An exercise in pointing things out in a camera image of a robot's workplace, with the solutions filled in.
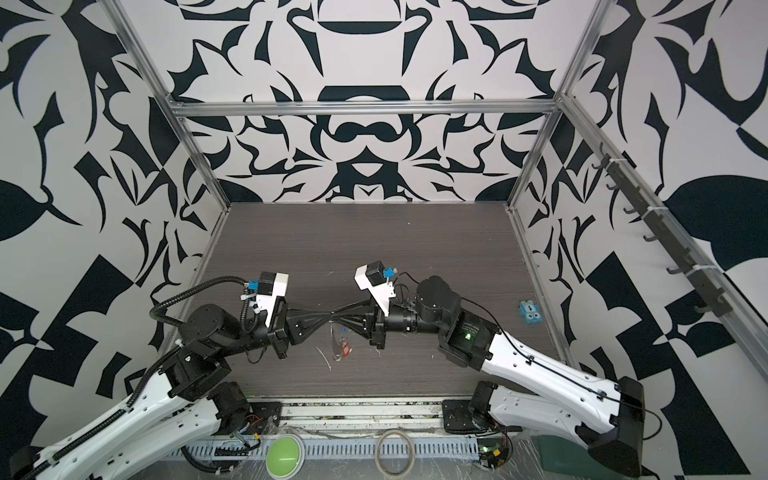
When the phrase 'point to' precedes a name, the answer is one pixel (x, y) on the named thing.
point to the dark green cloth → (574, 460)
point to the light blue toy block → (530, 312)
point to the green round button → (285, 457)
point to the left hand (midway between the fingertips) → (330, 311)
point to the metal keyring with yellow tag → (338, 335)
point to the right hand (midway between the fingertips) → (337, 319)
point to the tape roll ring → (410, 465)
